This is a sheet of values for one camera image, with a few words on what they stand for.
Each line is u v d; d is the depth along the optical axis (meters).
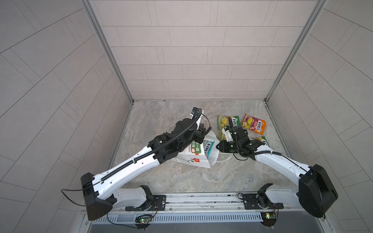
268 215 0.69
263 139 0.93
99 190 0.37
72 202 0.43
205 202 0.72
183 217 0.68
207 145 0.83
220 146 0.79
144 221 0.64
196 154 0.69
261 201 0.63
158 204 0.71
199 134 0.48
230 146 0.70
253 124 0.99
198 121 0.56
